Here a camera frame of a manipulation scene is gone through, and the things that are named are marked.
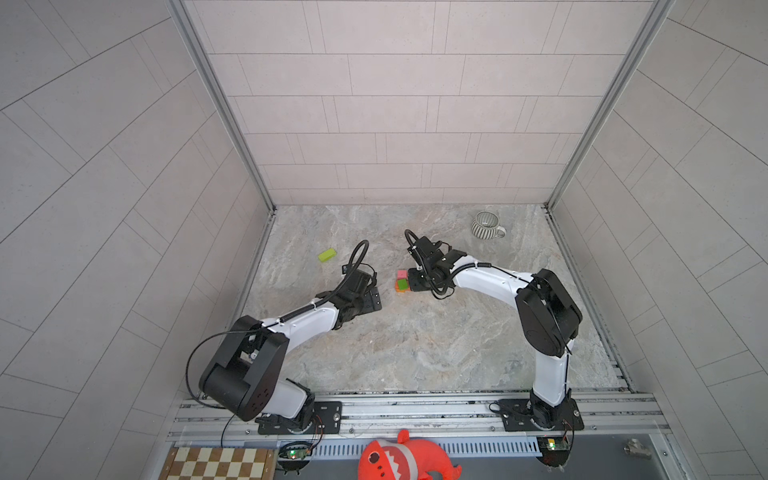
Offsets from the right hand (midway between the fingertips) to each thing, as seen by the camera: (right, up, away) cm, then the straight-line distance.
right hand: (410, 284), depth 92 cm
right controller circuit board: (+32, -34, -24) cm, 53 cm away
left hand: (-12, -4, -1) cm, 12 cm away
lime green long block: (-28, +8, +10) cm, 31 cm away
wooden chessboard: (-42, -33, -29) cm, 61 cm away
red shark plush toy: (-2, -30, -32) cm, 44 cm away
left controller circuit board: (-26, -32, -27) cm, 50 cm away
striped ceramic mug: (+28, +18, +16) cm, 37 cm away
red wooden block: (-3, -2, +1) cm, 4 cm away
